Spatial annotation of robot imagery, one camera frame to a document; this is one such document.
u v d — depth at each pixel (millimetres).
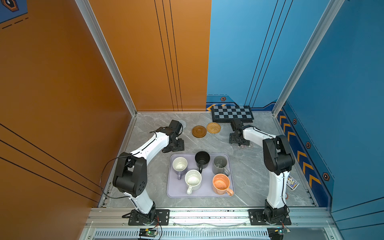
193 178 847
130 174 459
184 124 1122
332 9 700
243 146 994
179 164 886
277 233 698
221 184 838
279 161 546
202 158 863
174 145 760
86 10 701
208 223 723
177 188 827
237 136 785
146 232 708
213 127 1094
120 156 470
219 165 888
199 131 1077
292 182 828
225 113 1160
